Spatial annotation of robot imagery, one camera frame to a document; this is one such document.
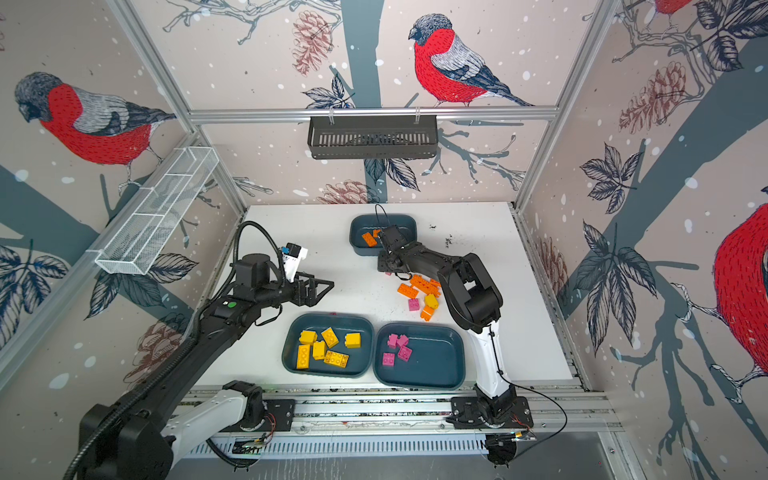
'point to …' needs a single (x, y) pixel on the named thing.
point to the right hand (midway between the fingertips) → (384, 265)
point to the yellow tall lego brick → (319, 351)
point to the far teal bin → (370, 222)
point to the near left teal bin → (360, 360)
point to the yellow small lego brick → (431, 301)
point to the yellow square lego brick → (353, 340)
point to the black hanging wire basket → (368, 137)
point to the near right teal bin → (437, 360)
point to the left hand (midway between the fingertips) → (320, 281)
